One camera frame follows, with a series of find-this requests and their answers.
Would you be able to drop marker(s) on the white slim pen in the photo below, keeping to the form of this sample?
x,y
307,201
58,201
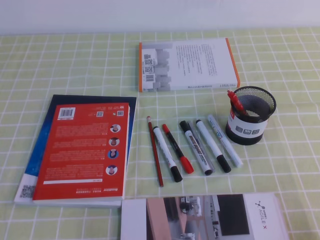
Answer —
x,y
225,142

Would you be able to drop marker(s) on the red pen in holder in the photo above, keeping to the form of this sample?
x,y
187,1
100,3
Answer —
x,y
239,108

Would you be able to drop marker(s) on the black mesh pen holder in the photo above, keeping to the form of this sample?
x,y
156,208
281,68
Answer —
x,y
259,105

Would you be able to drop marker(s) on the red pencil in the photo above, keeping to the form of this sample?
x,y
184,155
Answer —
x,y
155,153

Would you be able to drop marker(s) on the black marker red caps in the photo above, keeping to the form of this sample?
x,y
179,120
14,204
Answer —
x,y
187,166

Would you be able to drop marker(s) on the white marker black cap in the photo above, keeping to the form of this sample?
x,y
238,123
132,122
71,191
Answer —
x,y
171,163

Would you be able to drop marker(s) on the grey marker black cap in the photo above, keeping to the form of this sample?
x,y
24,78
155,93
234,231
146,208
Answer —
x,y
196,148

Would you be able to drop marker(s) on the white orange-edged book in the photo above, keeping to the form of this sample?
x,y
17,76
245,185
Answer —
x,y
186,65

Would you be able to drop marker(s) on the white marker black ends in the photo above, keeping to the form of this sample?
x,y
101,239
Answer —
x,y
213,146

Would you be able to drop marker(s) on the red cover book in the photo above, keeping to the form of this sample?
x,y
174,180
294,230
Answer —
x,y
86,154

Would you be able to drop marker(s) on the AgileX brochure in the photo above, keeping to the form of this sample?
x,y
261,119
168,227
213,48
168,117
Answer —
x,y
248,216

